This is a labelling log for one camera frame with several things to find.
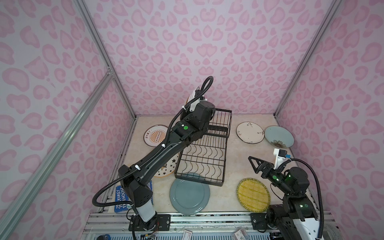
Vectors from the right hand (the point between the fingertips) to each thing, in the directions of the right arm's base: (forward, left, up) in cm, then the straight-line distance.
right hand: (252, 159), depth 69 cm
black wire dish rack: (+12, +22, -22) cm, 33 cm away
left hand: (+20, +30, +16) cm, 39 cm away
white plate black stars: (+5, +42, -22) cm, 48 cm away
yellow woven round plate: (-9, -5, -24) cm, 26 cm away
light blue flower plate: (+31, -31, -24) cm, 50 cm away
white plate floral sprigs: (+34, -12, -24) cm, 43 cm away
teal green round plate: (-11, +30, -23) cm, 40 cm away
